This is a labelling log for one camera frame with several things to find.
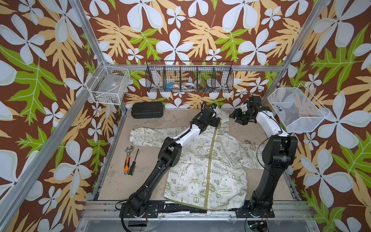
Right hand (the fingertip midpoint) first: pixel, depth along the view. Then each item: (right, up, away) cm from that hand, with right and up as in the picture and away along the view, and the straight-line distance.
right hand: (231, 116), depth 95 cm
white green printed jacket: (-15, -35, -11) cm, 40 cm away
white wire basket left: (-77, +19, -9) cm, 80 cm away
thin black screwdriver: (-64, -32, -8) cm, 72 cm away
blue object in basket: (-42, +21, 0) cm, 47 cm away
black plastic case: (-60, +6, +16) cm, 63 cm away
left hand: (-9, +2, +6) cm, 11 cm away
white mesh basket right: (+34, +3, -14) cm, 37 cm away
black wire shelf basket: (-30, +28, +2) cm, 41 cm away
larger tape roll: (-28, +22, +3) cm, 36 cm away
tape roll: (-37, +20, 0) cm, 43 cm away
